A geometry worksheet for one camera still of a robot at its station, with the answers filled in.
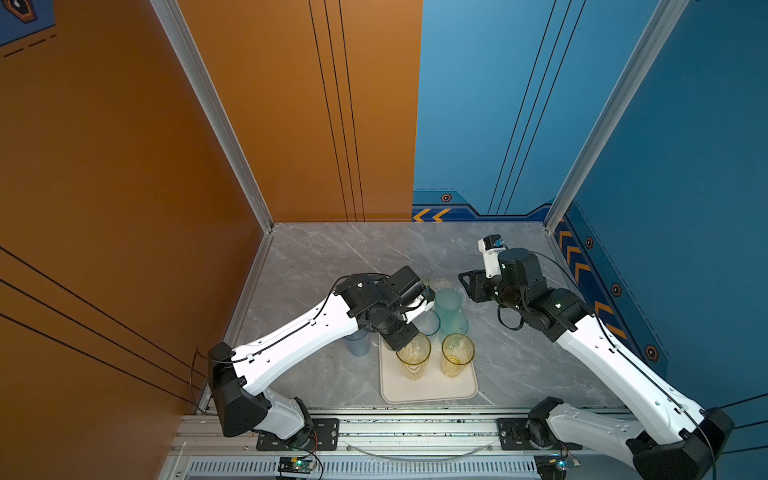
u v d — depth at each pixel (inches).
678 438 14.7
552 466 27.7
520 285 21.2
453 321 33.9
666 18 27.5
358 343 32.4
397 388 31.3
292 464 28.0
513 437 28.5
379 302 18.5
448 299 36.8
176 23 27.9
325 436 28.9
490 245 24.7
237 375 15.6
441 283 39.3
